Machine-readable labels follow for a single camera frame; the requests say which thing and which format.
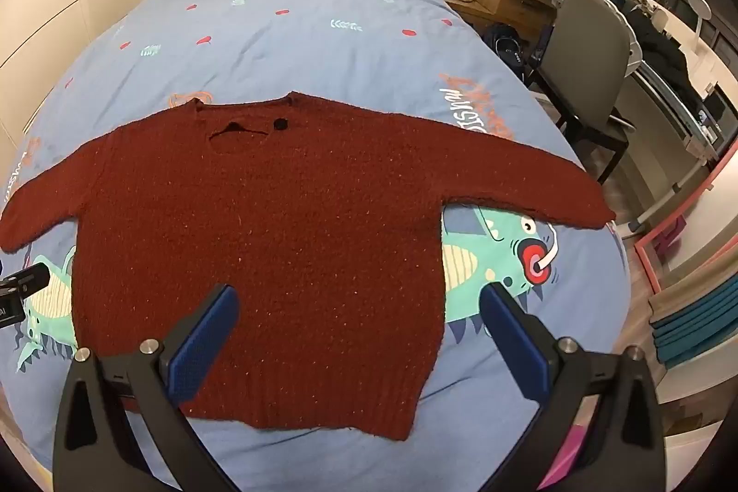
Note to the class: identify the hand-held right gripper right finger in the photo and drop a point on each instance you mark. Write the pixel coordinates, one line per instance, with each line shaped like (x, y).
(510, 339)

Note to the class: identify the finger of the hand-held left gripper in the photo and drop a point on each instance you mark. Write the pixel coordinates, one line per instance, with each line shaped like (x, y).
(23, 284)

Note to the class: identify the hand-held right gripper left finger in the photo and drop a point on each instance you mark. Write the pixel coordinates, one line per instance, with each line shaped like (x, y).
(207, 336)

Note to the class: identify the dark red knitted sweater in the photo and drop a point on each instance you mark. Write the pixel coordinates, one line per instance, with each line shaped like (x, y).
(259, 238)

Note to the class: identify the stack of teal folded cloths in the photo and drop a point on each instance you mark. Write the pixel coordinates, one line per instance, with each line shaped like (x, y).
(697, 322)

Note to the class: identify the dark backpack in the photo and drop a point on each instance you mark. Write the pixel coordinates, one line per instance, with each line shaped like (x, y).
(507, 45)

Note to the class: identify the grey desk chair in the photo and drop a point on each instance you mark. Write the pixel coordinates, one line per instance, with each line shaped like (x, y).
(588, 48)

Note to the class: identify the white desk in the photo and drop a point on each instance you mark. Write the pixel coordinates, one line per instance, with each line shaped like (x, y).
(669, 83)

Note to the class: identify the black jacket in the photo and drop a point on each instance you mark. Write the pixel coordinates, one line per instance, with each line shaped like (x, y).
(663, 48)

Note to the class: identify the blue dinosaur printed bedsheet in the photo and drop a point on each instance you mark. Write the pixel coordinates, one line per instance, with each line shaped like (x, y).
(317, 19)

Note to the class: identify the white round desk lamp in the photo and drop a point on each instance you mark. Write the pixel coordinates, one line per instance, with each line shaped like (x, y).
(699, 5)

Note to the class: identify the pink frame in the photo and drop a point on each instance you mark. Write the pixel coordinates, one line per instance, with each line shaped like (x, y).
(648, 261)

